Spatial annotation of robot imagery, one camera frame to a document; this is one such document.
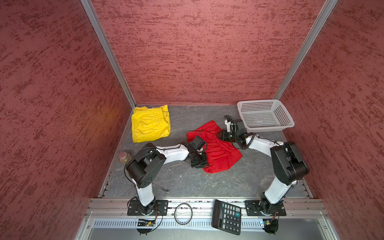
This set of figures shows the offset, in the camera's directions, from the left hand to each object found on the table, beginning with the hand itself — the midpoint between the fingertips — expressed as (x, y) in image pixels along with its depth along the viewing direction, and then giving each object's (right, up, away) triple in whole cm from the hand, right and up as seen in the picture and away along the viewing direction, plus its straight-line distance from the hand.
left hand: (207, 168), depth 87 cm
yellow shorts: (-40, +26, +18) cm, 51 cm away
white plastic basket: (+43, +32, +20) cm, 57 cm away
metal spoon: (-24, -10, -6) cm, 27 cm away
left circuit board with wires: (-32, -22, -15) cm, 41 cm away
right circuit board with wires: (+30, -23, -16) cm, 41 cm away
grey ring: (-17, -18, -15) cm, 29 cm away
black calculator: (+8, -19, -16) cm, 26 cm away
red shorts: (+9, +8, +5) cm, 12 cm away
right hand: (+8, +17, +8) cm, 20 cm away
